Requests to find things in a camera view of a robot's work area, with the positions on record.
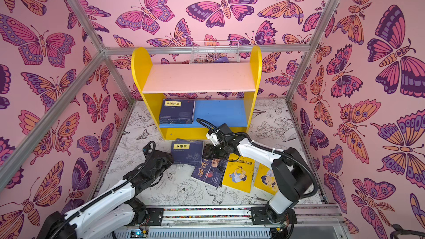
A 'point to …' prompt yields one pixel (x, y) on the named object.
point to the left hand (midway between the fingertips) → (172, 154)
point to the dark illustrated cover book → (211, 171)
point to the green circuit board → (138, 233)
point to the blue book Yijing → (175, 119)
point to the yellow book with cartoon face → (264, 178)
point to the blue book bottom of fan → (178, 139)
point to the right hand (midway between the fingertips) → (206, 153)
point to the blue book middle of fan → (187, 152)
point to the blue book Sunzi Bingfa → (185, 123)
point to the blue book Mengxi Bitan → (177, 112)
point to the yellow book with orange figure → (239, 172)
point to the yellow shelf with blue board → (179, 93)
